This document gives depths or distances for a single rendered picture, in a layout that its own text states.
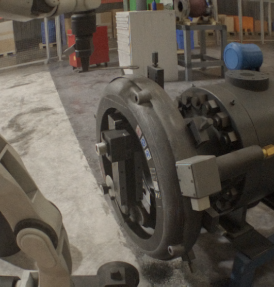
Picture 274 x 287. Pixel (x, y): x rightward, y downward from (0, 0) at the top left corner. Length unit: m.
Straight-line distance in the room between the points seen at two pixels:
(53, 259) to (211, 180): 0.52
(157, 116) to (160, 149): 0.11
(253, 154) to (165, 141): 0.28
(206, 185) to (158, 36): 4.32
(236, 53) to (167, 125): 0.80
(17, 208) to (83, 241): 1.04
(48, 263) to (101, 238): 0.98
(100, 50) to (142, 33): 1.77
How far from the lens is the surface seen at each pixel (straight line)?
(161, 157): 1.02
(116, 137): 1.18
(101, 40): 6.64
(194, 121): 1.03
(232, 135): 1.27
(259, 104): 1.40
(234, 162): 1.01
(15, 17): 0.87
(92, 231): 2.04
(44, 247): 0.99
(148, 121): 1.05
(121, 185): 1.38
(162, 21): 5.16
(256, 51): 1.81
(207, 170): 0.94
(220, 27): 5.46
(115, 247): 1.91
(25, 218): 1.00
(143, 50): 5.09
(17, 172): 1.03
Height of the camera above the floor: 1.25
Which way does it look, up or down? 22 degrees down
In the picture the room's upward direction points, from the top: 3 degrees counter-clockwise
